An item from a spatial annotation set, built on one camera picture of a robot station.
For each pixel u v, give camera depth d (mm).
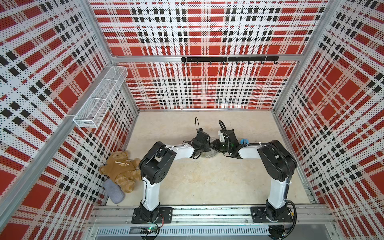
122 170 796
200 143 770
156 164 508
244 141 983
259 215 735
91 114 932
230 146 782
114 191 784
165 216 735
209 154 930
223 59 884
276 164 510
